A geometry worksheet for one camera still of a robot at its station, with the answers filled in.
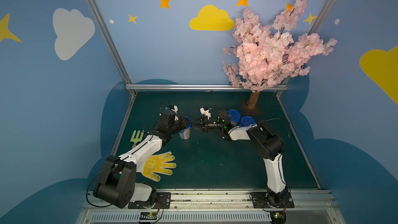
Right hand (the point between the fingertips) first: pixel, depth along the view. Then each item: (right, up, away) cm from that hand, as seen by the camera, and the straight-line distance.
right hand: (192, 124), depth 86 cm
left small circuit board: (-21, -43, -13) cm, 50 cm away
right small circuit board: (+42, -44, -13) cm, 62 cm away
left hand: (-2, +2, +2) cm, 4 cm away
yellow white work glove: (-21, -23, 0) cm, 31 cm away
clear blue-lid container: (-5, -7, +5) cm, 10 cm away
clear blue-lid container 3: (+32, +1, +3) cm, 32 cm away
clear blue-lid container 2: (+25, +4, +8) cm, 27 cm away
